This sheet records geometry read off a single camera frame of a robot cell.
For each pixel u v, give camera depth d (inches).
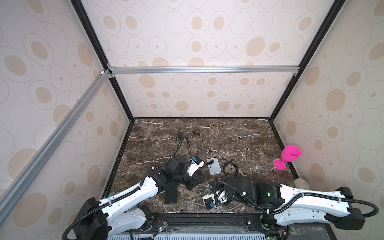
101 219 15.5
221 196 21.2
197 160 26.5
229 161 37.2
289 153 32.4
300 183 28.2
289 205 17.0
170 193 32.6
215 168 36.3
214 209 30.7
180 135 42.8
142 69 36.0
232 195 18.6
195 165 26.5
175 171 23.4
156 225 28.4
